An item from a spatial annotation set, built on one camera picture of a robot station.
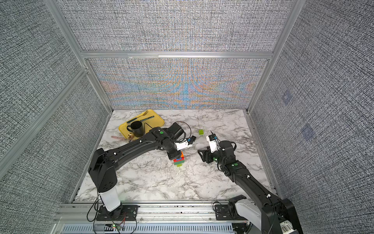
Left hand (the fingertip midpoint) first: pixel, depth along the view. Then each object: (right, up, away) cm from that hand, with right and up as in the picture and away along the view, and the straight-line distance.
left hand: (180, 153), depth 82 cm
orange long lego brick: (+1, 0, -5) cm, 5 cm away
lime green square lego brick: (-1, -9, +8) cm, 13 cm away
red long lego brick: (-3, -4, 0) cm, 5 cm away
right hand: (+13, +4, +1) cm, 14 cm away
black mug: (-30, +13, +17) cm, 37 cm away
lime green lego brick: (+14, +10, +24) cm, 30 cm away
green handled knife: (-28, +20, +32) cm, 47 cm away
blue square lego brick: (-1, -5, +5) cm, 7 cm away
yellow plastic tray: (-25, +19, +32) cm, 45 cm away
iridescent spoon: (-35, +8, +19) cm, 40 cm away
